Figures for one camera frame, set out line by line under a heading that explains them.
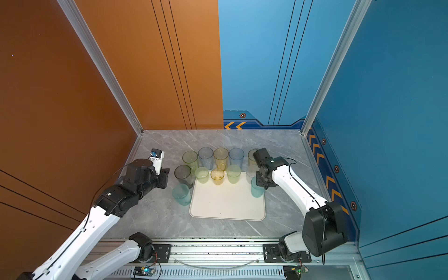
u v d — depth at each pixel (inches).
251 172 37.1
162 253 29.1
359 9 27.5
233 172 36.6
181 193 34.5
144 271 27.9
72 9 27.4
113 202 18.1
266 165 23.5
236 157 36.2
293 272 27.9
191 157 34.8
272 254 28.6
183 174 35.6
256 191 34.8
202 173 36.6
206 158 35.8
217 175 37.8
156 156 24.0
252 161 35.5
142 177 20.8
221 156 35.3
